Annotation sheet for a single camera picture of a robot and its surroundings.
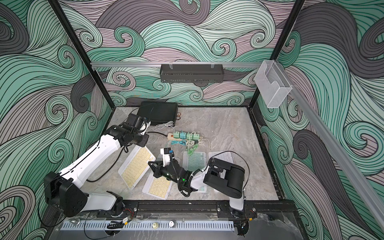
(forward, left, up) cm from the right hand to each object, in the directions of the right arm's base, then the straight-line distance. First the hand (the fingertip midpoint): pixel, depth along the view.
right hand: (145, 167), depth 75 cm
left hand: (+15, +3, +5) cm, 16 cm away
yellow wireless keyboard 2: (-6, -5, -12) cm, 14 cm away
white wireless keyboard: (+12, -46, -14) cm, 49 cm away
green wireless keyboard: (+8, -25, -13) cm, 30 cm away
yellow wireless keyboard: (+3, +7, -4) cm, 9 cm away
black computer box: (+51, +2, -13) cm, 52 cm away
